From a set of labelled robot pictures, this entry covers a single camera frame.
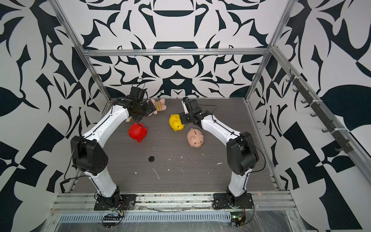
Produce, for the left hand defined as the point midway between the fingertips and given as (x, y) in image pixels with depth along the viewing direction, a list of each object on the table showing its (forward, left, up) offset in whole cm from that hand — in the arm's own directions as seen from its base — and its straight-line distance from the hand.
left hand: (148, 109), depth 88 cm
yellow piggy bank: (-3, -15, -10) cm, 18 cm away
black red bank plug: (-23, -1, -20) cm, 30 cm away
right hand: (-1, -21, -3) cm, 21 cm away
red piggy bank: (-9, +7, -10) cm, 15 cm away
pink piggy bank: (-15, -27, -10) cm, 33 cm away
